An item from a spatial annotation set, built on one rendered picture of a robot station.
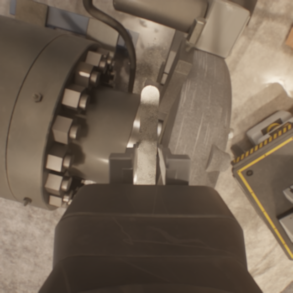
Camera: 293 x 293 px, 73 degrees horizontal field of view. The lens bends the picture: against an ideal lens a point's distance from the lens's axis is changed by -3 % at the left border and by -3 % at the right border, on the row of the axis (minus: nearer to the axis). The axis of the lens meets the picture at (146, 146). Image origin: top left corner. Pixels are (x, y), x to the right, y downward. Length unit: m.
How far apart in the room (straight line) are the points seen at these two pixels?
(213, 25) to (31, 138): 0.46
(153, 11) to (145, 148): 0.39
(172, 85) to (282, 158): 0.94
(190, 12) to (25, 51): 0.38
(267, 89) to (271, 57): 0.19
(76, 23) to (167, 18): 0.67
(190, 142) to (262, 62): 1.14
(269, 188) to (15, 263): 2.23
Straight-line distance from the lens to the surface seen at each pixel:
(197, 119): 0.39
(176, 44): 0.69
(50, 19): 1.16
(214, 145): 0.39
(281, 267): 2.47
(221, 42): 0.51
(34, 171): 0.53
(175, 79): 0.43
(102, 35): 1.06
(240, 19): 0.51
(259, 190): 1.32
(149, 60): 1.29
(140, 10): 0.52
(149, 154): 0.16
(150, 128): 0.16
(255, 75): 1.44
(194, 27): 0.40
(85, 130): 0.59
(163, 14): 0.51
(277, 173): 1.31
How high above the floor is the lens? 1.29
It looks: 69 degrees down
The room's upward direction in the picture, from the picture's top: 178 degrees counter-clockwise
